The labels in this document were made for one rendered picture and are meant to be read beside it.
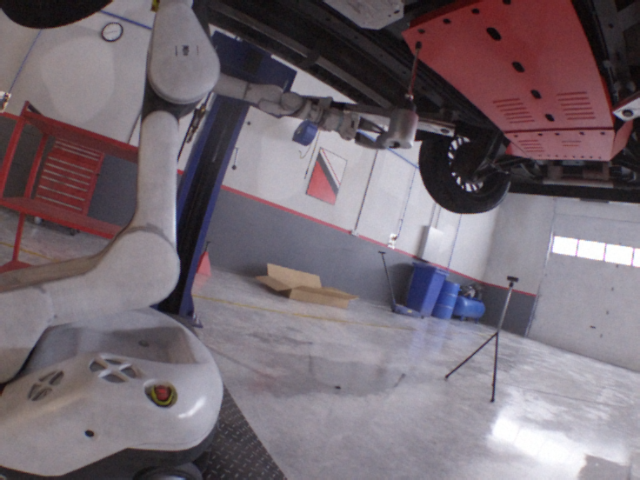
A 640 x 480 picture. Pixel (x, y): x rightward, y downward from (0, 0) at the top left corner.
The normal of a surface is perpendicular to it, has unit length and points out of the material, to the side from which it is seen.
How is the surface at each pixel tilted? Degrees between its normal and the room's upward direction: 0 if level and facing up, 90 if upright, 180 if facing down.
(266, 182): 90
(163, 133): 90
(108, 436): 90
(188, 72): 90
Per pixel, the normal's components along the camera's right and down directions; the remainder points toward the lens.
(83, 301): 0.55, 0.11
